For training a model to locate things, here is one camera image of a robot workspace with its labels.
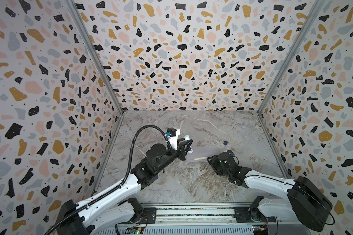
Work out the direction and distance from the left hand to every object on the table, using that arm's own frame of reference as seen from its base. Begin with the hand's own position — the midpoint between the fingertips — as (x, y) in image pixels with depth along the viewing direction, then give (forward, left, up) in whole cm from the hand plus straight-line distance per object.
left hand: (191, 138), depth 66 cm
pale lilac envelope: (+10, -8, -33) cm, 36 cm away
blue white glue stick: (0, +2, 0) cm, 2 cm away
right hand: (+2, -9, -24) cm, 25 cm away
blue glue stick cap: (+18, -26, -32) cm, 45 cm away
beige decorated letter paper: (+6, -7, -32) cm, 34 cm away
